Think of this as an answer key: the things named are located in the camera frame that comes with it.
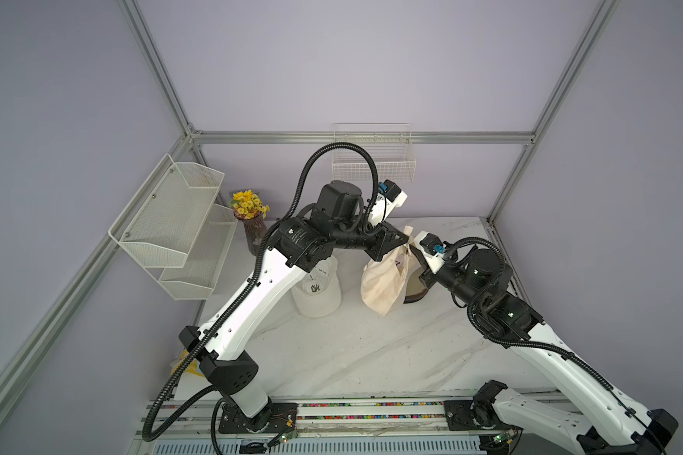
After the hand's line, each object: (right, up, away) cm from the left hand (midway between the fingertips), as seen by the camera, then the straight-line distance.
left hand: (400, 242), depth 60 cm
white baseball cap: (-22, -18, +38) cm, 48 cm away
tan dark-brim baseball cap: (+12, -16, +38) cm, 43 cm away
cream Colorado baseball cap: (-2, -10, +8) cm, 13 cm away
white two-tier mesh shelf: (-59, +3, +17) cm, 62 cm away
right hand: (+5, -1, +8) cm, 9 cm away
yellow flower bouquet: (-44, +13, +31) cm, 55 cm away
